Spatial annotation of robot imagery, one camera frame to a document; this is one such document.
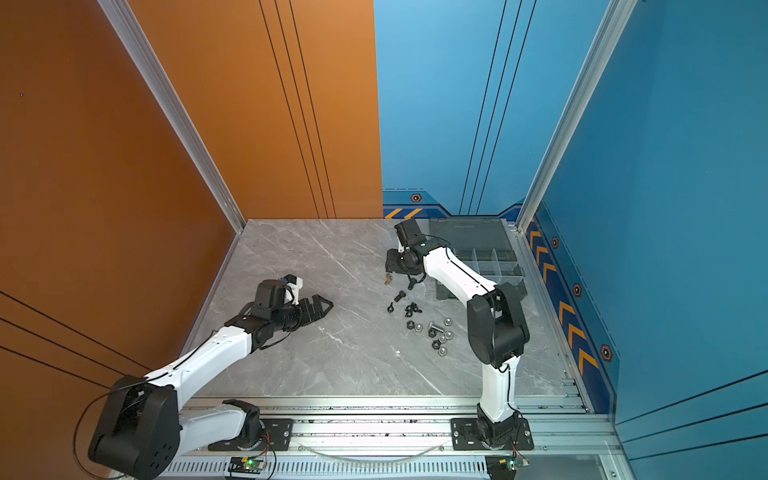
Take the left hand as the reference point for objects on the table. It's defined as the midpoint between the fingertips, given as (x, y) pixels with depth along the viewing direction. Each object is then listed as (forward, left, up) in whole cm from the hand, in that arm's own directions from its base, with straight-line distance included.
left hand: (324, 306), depth 86 cm
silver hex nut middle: (-2, -28, -8) cm, 30 cm away
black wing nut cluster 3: (+4, -28, -9) cm, 29 cm away
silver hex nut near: (-10, -35, -8) cm, 37 cm away
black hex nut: (-1, -26, -8) cm, 27 cm away
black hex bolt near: (+9, -22, -9) cm, 25 cm away
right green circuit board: (-36, -50, -8) cm, 62 cm away
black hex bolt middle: (+15, -27, -8) cm, 31 cm away
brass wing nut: (+16, -19, -8) cm, 26 cm away
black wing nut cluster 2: (+2, -25, -8) cm, 27 cm away
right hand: (+14, -19, +3) cm, 24 cm away
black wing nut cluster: (+5, -25, -9) cm, 27 cm away
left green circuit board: (-37, +15, -11) cm, 41 cm away
